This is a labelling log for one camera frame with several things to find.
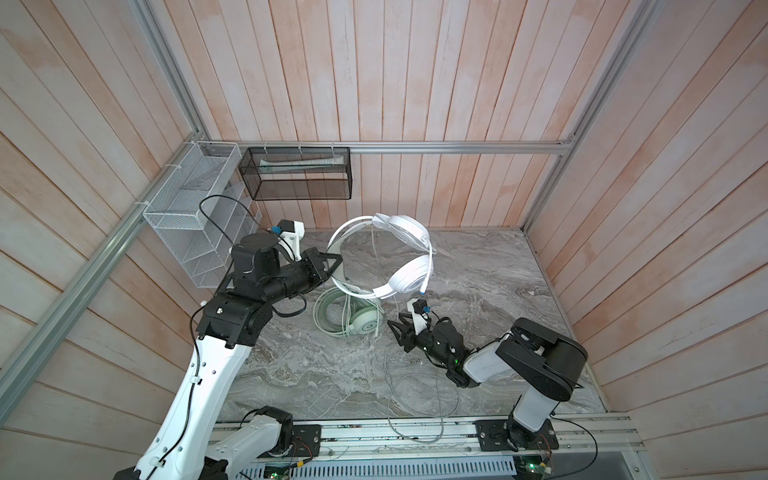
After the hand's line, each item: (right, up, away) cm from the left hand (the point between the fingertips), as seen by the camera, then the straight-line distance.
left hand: (345, 266), depth 61 cm
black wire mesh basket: (-25, +32, +42) cm, 58 cm away
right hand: (+12, -16, +25) cm, 32 cm away
